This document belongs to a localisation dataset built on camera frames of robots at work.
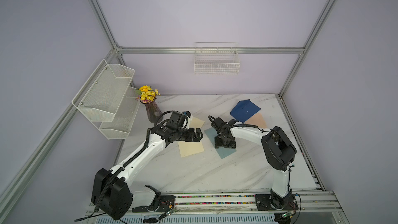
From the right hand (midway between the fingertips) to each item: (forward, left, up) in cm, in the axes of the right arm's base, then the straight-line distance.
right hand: (224, 147), depth 93 cm
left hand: (-1, +17, +16) cm, 24 cm away
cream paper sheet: (0, +23, 0) cm, 23 cm away
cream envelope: (+19, +17, +1) cm, 25 cm away
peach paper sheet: (+21, -26, -1) cm, 34 cm away
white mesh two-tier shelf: (+18, +65, +25) cm, 72 cm away
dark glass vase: (+20, +44, +13) cm, 50 cm away
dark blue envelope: (+29, -17, +1) cm, 34 cm away
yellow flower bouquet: (+21, +44, +26) cm, 55 cm away
